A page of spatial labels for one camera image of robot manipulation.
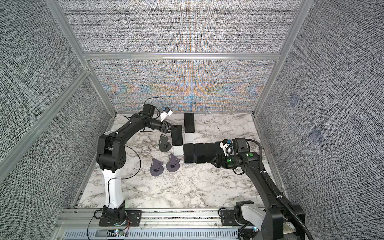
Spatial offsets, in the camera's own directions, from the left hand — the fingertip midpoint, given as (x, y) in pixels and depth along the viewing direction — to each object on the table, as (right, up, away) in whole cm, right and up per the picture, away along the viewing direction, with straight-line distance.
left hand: (174, 129), depth 92 cm
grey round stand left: (-9, -23, -7) cm, 26 cm away
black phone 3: (+23, -15, +7) cm, 28 cm away
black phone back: (+9, +4, +8) cm, 13 cm away
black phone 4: (+29, -14, +7) cm, 33 cm away
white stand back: (+9, -6, +9) cm, 14 cm away
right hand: (+24, -17, -11) cm, 32 cm away
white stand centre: (+2, -14, +5) cm, 15 cm away
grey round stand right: (0, -20, -7) cm, 21 cm away
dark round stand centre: (-5, -13, +5) cm, 15 cm away
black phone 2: (+16, -16, +6) cm, 23 cm away
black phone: (+9, -16, +5) cm, 19 cm away
